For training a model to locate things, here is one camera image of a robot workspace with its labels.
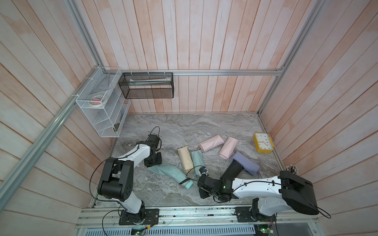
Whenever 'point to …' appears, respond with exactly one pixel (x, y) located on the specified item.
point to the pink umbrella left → (210, 143)
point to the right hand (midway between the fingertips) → (199, 189)
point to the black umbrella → (233, 171)
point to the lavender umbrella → (249, 165)
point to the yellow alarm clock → (264, 143)
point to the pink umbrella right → (228, 148)
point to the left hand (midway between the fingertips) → (156, 164)
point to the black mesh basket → (147, 85)
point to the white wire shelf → (108, 121)
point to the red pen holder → (292, 168)
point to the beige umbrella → (186, 158)
